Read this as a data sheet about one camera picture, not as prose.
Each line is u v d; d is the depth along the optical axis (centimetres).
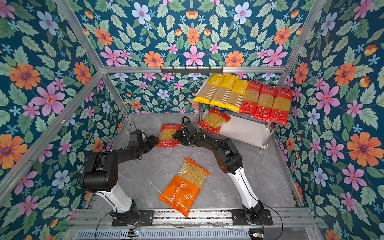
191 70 93
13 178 49
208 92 80
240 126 105
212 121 101
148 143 88
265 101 75
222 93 80
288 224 73
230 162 59
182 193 78
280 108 72
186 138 83
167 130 104
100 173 49
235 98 78
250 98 77
